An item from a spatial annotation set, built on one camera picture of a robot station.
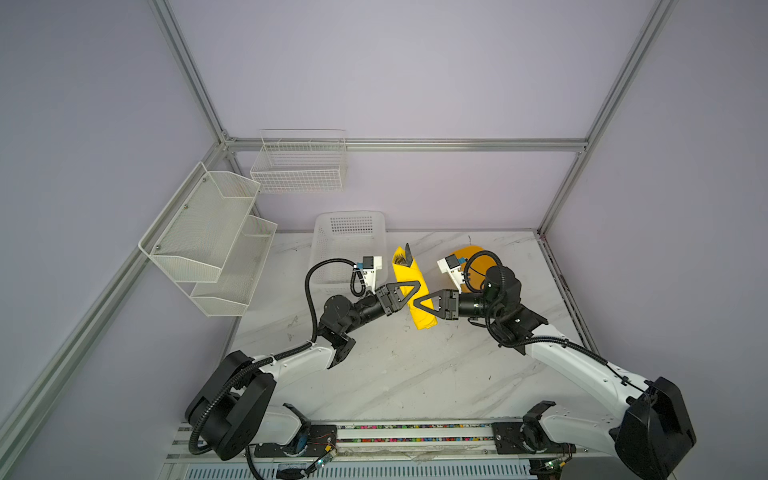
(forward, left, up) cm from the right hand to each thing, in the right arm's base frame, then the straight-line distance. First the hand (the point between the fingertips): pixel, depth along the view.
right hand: (416, 306), depth 67 cm
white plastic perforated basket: (+49, +24, -26) cm, 61 cm away
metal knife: (+10, +2, +6) cm, 12 cm away
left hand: (+4, -1, +2) cm, 5 cm away
